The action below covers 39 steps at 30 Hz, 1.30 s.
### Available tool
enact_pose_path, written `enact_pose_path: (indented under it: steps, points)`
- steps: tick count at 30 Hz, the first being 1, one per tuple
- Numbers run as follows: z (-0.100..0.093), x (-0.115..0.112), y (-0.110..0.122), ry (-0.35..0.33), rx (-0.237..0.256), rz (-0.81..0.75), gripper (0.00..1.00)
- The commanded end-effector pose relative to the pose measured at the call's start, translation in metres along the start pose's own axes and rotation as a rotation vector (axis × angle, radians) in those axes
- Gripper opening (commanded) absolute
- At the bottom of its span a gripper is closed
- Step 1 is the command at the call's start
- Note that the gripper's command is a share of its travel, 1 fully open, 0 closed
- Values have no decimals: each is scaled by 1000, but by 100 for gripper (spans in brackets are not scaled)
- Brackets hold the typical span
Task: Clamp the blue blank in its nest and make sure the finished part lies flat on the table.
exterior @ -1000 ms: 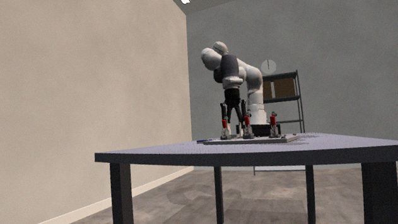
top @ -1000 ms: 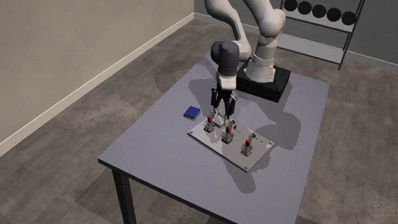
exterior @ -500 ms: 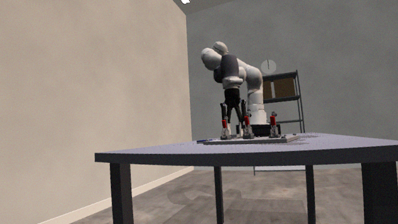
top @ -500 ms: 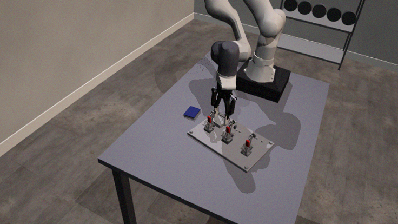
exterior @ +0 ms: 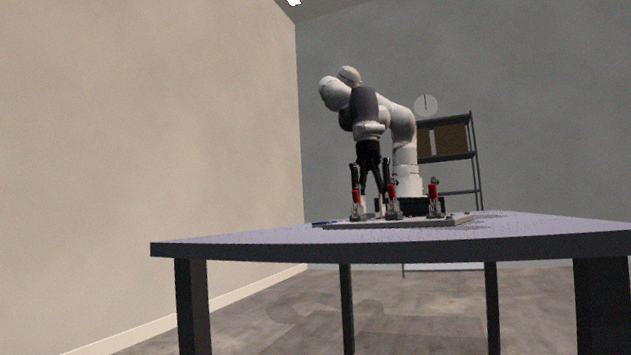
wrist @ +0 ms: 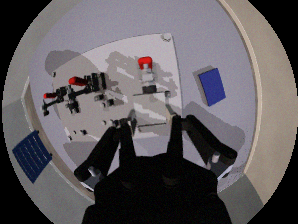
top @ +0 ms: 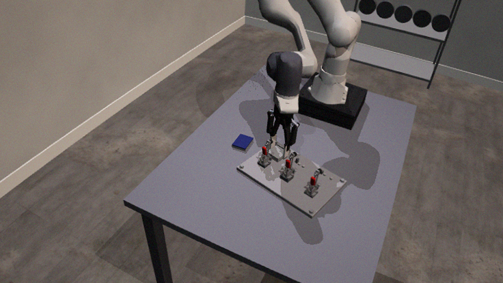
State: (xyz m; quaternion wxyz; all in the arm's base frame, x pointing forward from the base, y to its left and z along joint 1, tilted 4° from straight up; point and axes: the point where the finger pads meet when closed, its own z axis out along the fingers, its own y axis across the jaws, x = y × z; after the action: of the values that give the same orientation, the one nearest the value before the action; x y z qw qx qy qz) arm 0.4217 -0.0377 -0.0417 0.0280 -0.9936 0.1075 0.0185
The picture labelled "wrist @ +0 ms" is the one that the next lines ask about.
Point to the blue rectangular block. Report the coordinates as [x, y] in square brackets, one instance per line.
[212, 87]

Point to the grey rectangular block with slot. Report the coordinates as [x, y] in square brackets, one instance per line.
[150, 112]

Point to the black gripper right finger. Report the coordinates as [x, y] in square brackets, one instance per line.
[218, 157]

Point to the grey fixture plate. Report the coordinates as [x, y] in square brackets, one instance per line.
[117, 60]

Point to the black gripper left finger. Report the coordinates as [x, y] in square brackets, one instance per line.
[98, 163]

